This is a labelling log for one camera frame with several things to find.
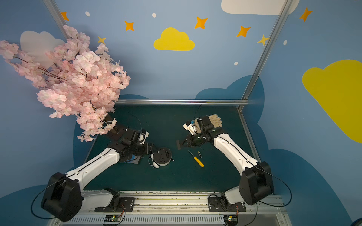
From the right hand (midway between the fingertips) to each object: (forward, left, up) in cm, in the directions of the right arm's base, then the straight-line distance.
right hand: (182, 143), depth 79 cm
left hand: (0, +18, -8) cm, 20 cm away
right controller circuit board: (-32, -27, -21) cm, 47 cm away
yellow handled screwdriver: (-2, -9, -18) cm, 20 cm away
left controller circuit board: (-36, +35, -18) cm, 53 cm away
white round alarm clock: (-3, +13, -13) cm, 19 cm away
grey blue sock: (-10, +25, -2) cm, 27 cm away
